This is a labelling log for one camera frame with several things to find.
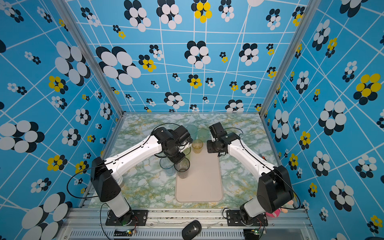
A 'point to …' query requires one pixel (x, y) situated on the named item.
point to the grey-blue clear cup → (168, 166)
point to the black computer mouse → (191, 230)
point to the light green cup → (203, 134)
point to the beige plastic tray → (204, 183)
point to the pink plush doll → (276, 213)
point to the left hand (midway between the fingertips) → (180, 158)
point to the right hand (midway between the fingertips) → (212, 147)
